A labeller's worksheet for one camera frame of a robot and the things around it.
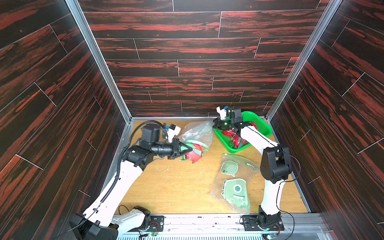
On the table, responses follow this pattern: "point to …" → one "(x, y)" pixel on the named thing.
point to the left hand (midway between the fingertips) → (192, 150)
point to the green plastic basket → (248, 117)
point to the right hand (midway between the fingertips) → (211, 122)
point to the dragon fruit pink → (238, 142)
